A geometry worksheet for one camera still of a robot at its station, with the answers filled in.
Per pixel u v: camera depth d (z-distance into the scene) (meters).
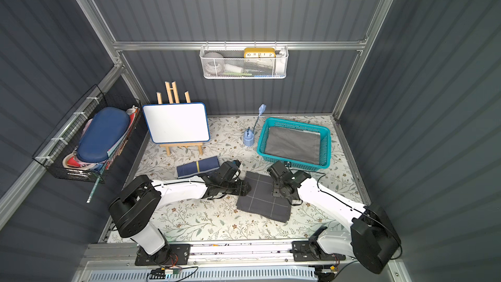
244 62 0.90
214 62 0.83
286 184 0.60
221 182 0.70
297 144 0.99
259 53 0.87
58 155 0.62
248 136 1.01
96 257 0.75
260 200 0.87
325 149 0.94
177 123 0.93
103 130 0.69
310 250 0.67
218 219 0.83
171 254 0.72
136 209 0.45
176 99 0.89
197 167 0.96
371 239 0.41
